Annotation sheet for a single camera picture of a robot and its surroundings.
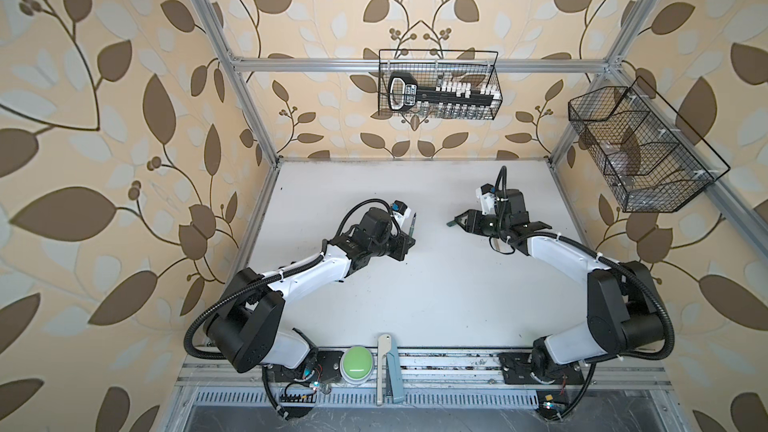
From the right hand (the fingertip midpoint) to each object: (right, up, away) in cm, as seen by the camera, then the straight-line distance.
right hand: (461, 223), depth 90 cm
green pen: (-15, 0, -7) cm, 17 cm away
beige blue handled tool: (-21, -34, -18) cm, 43 cm away
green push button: (-30, -34, -16) cm, 48 cm away
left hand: (-14, -4, -7) cm, 16 cm away
